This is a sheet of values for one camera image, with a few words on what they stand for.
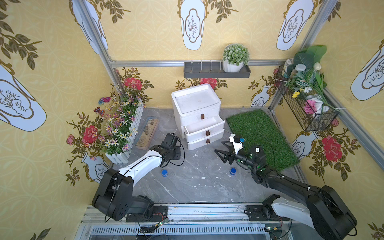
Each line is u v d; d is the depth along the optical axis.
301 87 0.75
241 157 0.69
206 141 0.97
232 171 0.85
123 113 0.93
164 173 0.86
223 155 0.71
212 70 0.92
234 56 0.74
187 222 0.72
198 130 0.90
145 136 1.02
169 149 0.65
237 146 0.68
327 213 0.41
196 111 0.86
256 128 1.07
